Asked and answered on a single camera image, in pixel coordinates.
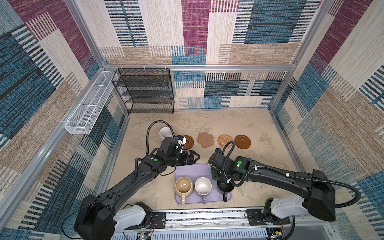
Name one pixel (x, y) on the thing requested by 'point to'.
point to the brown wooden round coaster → (189, 142)
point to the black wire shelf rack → (145, 90)
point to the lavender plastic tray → (194, 171)
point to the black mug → (225, 188)
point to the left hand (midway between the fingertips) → (195, 156)
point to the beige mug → (184, 187)
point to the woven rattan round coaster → (223, 139)
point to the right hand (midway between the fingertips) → (216, 175)
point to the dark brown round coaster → (242, 141)
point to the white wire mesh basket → (79, 123)
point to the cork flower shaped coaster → (205, 139)
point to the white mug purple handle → (203, 186)
